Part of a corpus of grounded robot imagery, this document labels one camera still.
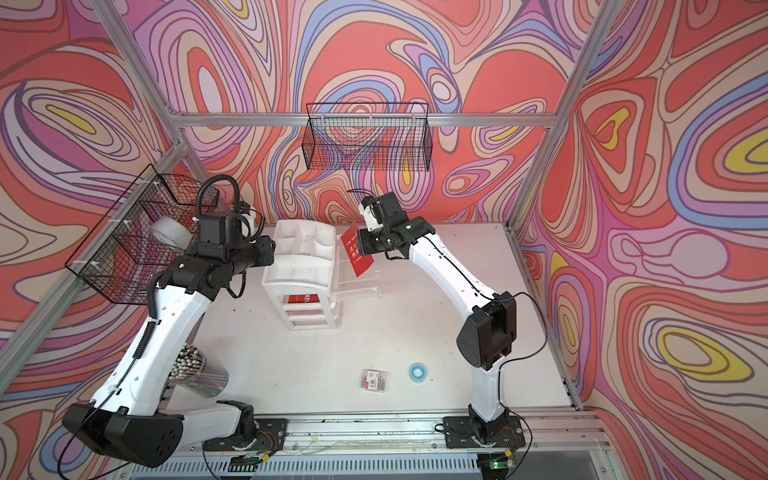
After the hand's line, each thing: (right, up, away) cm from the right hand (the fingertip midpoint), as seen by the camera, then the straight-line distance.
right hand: (361, 251), depth 82 cm
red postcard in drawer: (-19, -15, +8) cm, 25 cm away
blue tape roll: (+16, -34, 0) cm, 38 cm away
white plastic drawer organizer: (-16, -7, -2) cm, 18 cm away
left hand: (-22, +2, -9) cm, 23 cm away
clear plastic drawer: (-3, -11, +2) cm, 12 cm away
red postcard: (-3, +3, +2) cm, 5 cm away
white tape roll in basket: (-47, +5, -9) cm, 48 cm away
